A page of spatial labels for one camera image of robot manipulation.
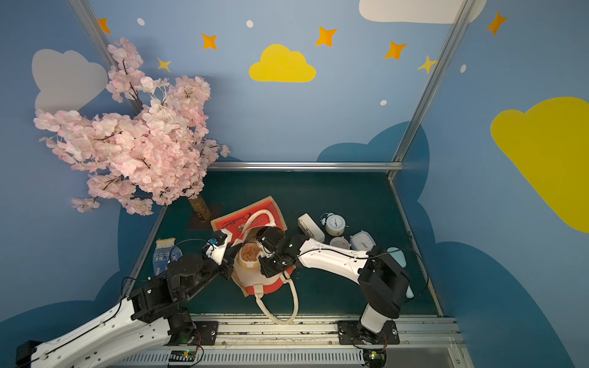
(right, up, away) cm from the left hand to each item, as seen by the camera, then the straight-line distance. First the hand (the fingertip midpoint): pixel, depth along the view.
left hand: (239, 241), depth 70 cm
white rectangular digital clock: (+23, 0, +24) cm, 34 cm away
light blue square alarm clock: (+45, -5, +24) cm, 51 cm away
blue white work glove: (-36, -9, +23) cm, 44 cm away
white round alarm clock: (+34, +2, +29) cm, 45 cm away
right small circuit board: (+43, -39, +4) cm, 58 cm away
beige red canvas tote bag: (0, +4, +7) cm, 8 cm away
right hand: (+7, -12, +12) cm, 18 cm away
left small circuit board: (-20, -39, +4) cm, 44 cm away
